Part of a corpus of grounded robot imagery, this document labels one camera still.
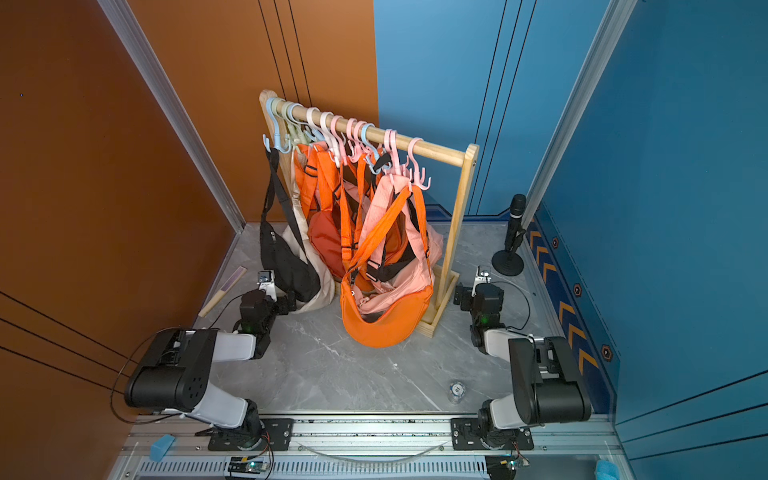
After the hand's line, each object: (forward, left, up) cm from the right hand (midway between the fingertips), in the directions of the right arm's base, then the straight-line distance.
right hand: (477, 285), depth 94 cm
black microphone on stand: (+13, -15, -5) cm, 21 cm away
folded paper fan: (+10, +81, -5) cm, 81 cm away
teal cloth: (-47, -22, -6) cm, 52 cm away
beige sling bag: (+3, +51, +23) cm, 56 cm away
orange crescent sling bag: (-17, +32, +4) cm, 36 cm away
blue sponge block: (-43, +82, -5) cm, 93 cm away
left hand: (0, +63, +1) cm, 63 cm away
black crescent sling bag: (+6, +60, +10) cm, 61 cm away
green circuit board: (-46, +63, -9) cm, 78 cm away
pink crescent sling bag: (+5, +24, +13) cm, 27 cm away
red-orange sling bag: (+6, +46, +15) cm, 49 cm away
